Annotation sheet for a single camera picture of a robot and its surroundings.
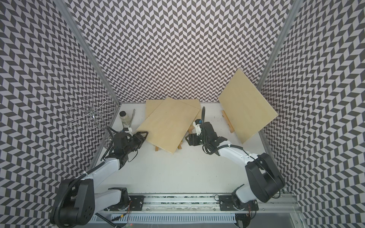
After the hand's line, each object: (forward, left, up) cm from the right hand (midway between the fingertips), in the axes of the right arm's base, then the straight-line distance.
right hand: (190, 139), depth 86 cm
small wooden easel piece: (-2, +7, -5) cm, 9 cm away
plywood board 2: (+30, +29, -1) cm, 42 cm away
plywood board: (+13, +16, -2) cm, 21 cm away
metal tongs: (+29, +44, -6) cm, 54 cm away
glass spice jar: (+19, +47, -1) cm, 50 cm away
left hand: (+3, +27, +1) cm, 27 cm away
